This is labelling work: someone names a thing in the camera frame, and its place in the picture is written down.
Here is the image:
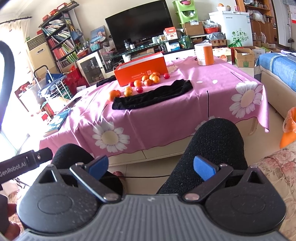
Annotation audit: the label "person's right knee black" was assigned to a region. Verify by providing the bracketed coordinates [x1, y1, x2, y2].
[158, 118, 248, 196]

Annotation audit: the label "orange white canister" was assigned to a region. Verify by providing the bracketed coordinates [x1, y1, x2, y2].
[194, 43, 214, 66]

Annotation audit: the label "orange cardboard box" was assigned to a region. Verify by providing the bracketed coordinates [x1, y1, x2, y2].
[114, 52, 168, 87]

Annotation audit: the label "brown wooden shelf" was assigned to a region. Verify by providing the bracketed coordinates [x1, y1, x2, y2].
[236, 0, 278, 44]

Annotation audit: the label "white wire cart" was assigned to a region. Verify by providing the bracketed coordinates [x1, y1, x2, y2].
[34, 65, 73, 114]

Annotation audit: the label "blue bed mattress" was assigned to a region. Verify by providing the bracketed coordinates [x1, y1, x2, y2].
[254, 51, 295, 91]

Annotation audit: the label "green stacked storage bins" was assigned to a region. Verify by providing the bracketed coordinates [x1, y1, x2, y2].
[173, 1, 199, 25]

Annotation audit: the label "black bookshelf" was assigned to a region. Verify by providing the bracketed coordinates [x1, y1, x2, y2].
[39, 1, 83, 72]

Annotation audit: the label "floral sofa cushion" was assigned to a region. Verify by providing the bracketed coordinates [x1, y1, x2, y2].
[255, 142, 296, 240]

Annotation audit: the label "white small refrigerator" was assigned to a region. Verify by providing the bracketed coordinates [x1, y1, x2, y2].
[209, 11, 253, 46]

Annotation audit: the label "open cardboard box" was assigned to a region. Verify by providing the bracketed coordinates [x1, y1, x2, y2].
[233, 46, 265, 68]

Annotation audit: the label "orange plastic bag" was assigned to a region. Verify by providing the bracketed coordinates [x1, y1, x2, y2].
[280, 107, 296, 149]

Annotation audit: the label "black cloth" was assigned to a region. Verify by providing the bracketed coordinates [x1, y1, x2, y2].
[96, 75, 117, 87]
[112, 79, 193, 110]

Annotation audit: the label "black cable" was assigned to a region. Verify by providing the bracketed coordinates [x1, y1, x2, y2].
[0, 41, 16, 132]

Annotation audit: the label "black flat screen television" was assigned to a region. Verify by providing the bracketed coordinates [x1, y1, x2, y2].
[105, 1, 173, 52]

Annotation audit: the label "white standing air conditioner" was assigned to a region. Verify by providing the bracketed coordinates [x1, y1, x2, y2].
[27, 34, 59, 73]

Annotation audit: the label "white tv stand cabinet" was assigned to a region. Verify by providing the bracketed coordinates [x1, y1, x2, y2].
[76, 34, 209, 80]

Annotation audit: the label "red gift bag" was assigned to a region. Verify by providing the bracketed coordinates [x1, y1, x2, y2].
[66, 65, 89, 95]

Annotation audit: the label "blue floral book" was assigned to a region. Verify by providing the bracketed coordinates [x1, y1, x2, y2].
[44, 108, 71, 137]

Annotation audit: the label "person's left hand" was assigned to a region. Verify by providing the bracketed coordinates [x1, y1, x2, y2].
[3, 203, 21, 240]

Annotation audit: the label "pink floral tablecloth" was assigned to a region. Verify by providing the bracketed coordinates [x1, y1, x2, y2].
[39, 57, 269, 156]

